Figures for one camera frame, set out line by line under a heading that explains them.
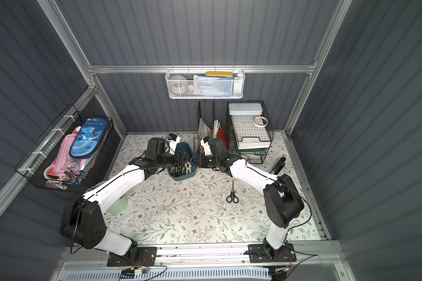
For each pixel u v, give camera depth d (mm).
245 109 1016
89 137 699
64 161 679
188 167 1018
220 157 674
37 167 616
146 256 739
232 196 911
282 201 469
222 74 905
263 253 738
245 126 961
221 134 1151
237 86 864
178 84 833
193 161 844
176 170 991
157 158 656
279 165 1020
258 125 963
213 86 869
